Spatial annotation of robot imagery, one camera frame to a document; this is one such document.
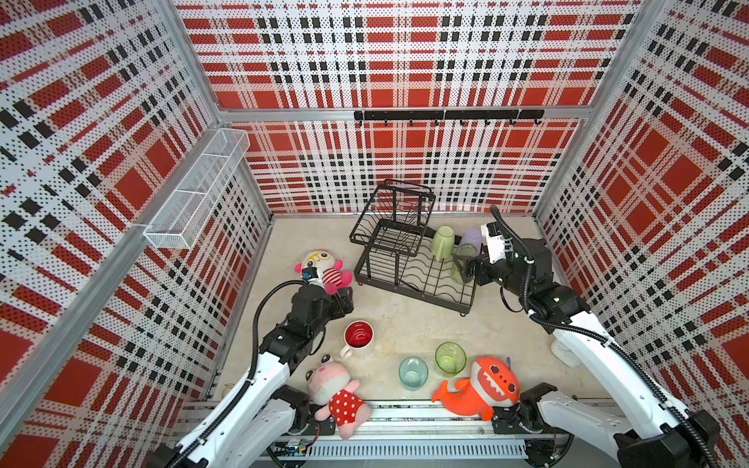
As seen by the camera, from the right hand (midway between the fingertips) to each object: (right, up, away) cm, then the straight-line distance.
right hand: (473, 253), depth 74 cm
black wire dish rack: (-20, 0, +6) cm, 20 cm away
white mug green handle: (-3, +3, +24) cm, 25 cm away
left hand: (-34, -11, +7) cm, 37 cm away
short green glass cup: (-4, -31, +10) cm, 33 cm away
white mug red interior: (-31, -26, +12) cm, 43 cm away
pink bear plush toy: (-37, -34, -1) cm, 50 cm away
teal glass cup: (-15, -34, +6) cm, 38 cm away
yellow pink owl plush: (-42, -6, +22) cm, 48 cm away
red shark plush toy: (+4, -33, -2) cm, 33 cm away
